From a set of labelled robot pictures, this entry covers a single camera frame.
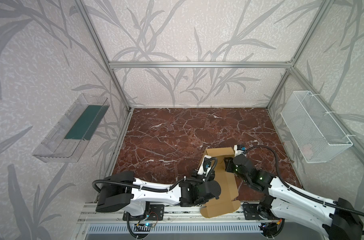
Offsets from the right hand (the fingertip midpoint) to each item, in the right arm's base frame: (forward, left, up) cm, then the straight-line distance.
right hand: (224, 154), depth 83 cm
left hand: (-5, +10, +7) cm, 13 cm away
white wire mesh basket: (-3, -36, +22) cm, 42 cm away
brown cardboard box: (-22, +1, -12) cm, 25 cm away
